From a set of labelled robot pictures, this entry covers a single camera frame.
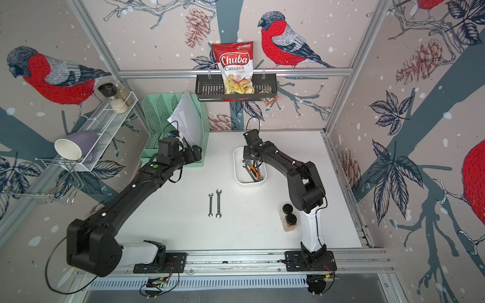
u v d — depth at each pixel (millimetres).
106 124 815
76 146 611
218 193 931
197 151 772
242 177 980
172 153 635
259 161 694
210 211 876
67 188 699
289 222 744
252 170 1007
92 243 396
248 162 1041
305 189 529
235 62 814
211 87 951
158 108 1010
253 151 707
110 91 780
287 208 781
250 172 1007
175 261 732
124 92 856
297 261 728
